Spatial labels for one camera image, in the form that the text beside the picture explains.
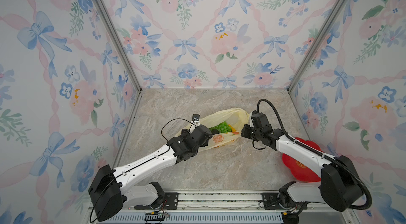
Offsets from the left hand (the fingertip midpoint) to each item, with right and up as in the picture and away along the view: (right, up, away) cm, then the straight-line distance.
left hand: (200, 131), depth 80 cm
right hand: (+23, 0, +8) cm, 24 cm away
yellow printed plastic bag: (+21, +7, +8) cm, 24 cm away
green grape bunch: (+13, 0, +14) cm, 20 cm away
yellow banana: (+19, -1, +16) cm, 25 cm away
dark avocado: (+8, -2, +14) cm, 17 cm away
